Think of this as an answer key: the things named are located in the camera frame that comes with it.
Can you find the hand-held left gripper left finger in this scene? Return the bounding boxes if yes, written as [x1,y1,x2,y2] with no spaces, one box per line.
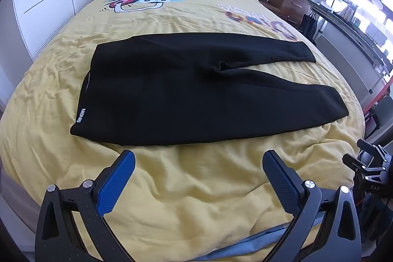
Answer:
[35,150,145,262]

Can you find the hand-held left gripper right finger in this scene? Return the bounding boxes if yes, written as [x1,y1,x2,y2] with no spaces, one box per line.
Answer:
[262,150,362,262]

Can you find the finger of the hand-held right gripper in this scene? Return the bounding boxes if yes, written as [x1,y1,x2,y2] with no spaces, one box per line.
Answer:
[356,139,388,164]
[342,154,387,189]

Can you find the black pants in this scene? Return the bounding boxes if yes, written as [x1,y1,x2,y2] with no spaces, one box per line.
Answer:
[70,33,350,146]

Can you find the grey chair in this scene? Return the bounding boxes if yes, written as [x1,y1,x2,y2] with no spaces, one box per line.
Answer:
[365,96,393,140]

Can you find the red framed mirror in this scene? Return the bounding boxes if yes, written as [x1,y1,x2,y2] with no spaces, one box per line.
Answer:
[364,78,389,116]

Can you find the blue grey bed sheet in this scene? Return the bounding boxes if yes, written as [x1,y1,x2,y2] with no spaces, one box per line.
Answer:
[193,219,295,262]

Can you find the yellow printed blanket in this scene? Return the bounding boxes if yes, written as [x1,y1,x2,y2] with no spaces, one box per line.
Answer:
[0,0,366,262]

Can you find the long white desk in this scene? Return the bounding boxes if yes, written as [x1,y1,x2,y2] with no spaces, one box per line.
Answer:
[310,0,393,92]

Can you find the black hanging bag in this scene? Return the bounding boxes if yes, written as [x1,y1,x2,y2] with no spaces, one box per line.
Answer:
[299,14,320,42]

